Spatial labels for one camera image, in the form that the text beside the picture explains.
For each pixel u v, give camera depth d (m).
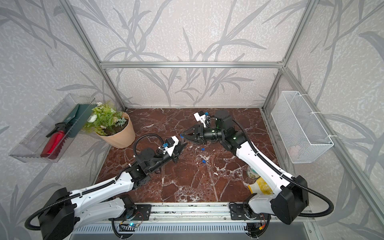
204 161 0.91
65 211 0.39
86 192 0.45
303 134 0.61
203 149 0.96
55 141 0.60
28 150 0.58
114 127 0.92
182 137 0.64
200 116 0.65
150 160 0.55
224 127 0.55
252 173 0.81
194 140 0.64
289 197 0.38
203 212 0.75
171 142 0.58
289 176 0.42
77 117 0.71
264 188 0.81
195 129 0.60
